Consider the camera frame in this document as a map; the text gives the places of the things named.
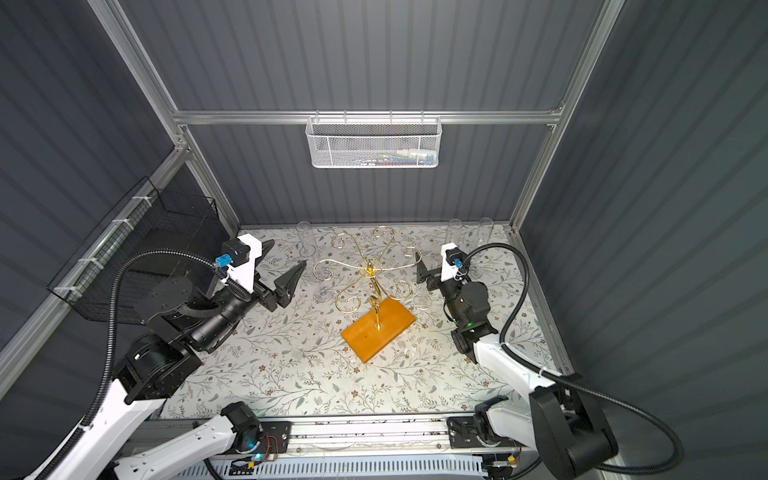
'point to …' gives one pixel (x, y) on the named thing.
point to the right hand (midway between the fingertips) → (439, 251)
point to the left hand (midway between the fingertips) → (286, 251)
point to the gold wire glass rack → (375, 279)
